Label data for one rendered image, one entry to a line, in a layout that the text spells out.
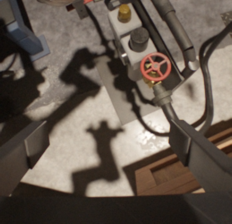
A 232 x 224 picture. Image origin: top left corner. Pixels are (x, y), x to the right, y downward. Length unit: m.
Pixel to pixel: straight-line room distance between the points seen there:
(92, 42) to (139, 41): 0.64
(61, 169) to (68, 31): 0.82
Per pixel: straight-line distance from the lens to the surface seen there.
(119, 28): 0.50
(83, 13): 0.52
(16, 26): 0.95
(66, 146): 0.95
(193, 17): 1.15
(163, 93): 0.43
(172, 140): 0.16
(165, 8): 0.40
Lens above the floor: 0.87
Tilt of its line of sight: 81 degrees down
